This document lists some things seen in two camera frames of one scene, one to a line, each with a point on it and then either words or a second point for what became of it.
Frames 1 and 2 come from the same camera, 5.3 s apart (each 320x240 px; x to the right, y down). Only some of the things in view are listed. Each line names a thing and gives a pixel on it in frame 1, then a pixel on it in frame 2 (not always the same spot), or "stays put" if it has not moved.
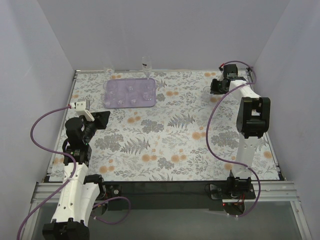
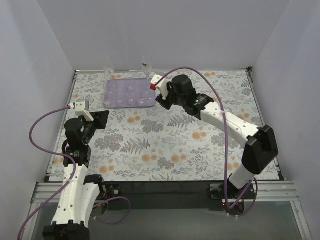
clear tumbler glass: x=130 y=88 stays put
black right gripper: x=214 y=86 to x=165 y=100
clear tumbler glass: x=133 y=98 stays put
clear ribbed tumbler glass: x=111 y=86 stays put
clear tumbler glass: x=206 y=94 to x=142 y=100
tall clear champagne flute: x=146 y=63 stays put
